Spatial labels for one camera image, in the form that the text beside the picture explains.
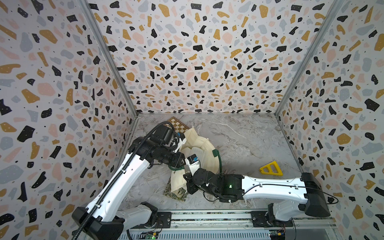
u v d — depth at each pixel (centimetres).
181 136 64
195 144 84
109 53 86
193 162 58
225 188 50
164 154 56
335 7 72
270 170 90
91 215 36
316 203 39
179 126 110
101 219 36
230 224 73
